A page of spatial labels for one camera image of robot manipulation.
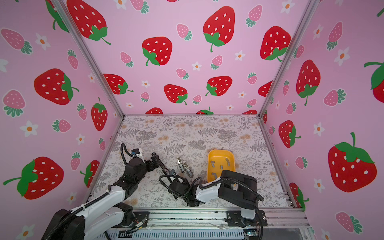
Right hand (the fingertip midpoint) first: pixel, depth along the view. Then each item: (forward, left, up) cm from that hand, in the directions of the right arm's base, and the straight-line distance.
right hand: (172, 184), depth 85 cm
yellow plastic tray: (+20, -27, -3) cm, 34 cm away
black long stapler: (+8, +7, +1) cm, 11 cm away
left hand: (+11, +13, +9) cm, 19 cm away
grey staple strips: (+17, -23, -2) cm, 29 cm away
